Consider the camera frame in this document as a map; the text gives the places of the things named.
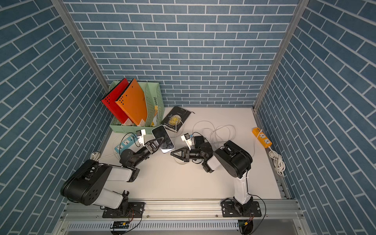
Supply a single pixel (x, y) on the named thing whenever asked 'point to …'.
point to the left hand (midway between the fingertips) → (167, 141)
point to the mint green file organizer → (155, 106)
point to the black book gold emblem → (176, 119)
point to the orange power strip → (262, 137)
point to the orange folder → (133, 101)
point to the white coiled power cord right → (279, 163)
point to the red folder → (109, 100)
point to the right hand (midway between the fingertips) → (173, 156)
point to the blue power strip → (126, 144)
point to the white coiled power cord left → (95, 155)
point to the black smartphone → (167, 144)
